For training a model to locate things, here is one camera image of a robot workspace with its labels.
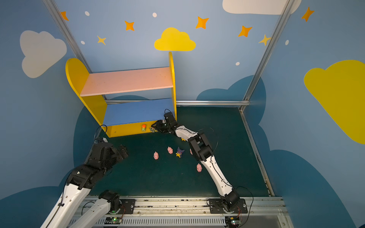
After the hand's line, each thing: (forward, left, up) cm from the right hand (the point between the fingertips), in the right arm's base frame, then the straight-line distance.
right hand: (153, 125), depth 104 cm
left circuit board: (-58, +9, -4) cm, 59 cm away
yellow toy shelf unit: (-6, +16, +14) cm, 22 cm away
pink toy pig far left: (-22, -6, -4) cm, 23 cm away
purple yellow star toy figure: (-21, -21, -1) cm, 29 cm away
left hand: (-29, +8, +15) cm, 33 cm away
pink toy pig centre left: (-17, -14, -4) cm, 23 cm away
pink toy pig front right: (-28, -34, -3) cm, 44 cm away
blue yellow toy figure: (-8, -22, -4) cm, 24 cm away
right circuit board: (-54, -51, -6) cm, 75 cm away
